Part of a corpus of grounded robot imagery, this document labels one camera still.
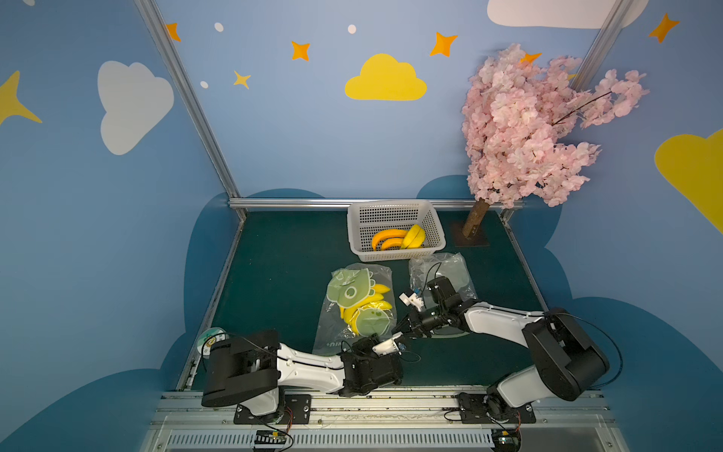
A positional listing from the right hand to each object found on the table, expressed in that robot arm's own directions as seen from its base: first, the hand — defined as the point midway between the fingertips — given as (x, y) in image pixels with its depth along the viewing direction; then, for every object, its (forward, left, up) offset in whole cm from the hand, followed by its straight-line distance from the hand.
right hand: (397, 329), depth 82 cm
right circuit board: (-24, -29, -10) cm, 39 cm away
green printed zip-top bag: (+15, +16, -3) cm, 22 cm away
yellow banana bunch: (+36, -7, -1) cm, 37 cm away
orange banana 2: (+37, +1, -4) cm, 37 cm away
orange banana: (+40, +3, -3) cm, 41 cm away
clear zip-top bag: (+24, -10, -2) cm, 26 cm away
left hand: (-1, +6, -2) cm, 6 cm away
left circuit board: (-28, +33, -9) cm, 44 cm away
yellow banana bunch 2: (+10, +7, -2) cm, 12 cm away
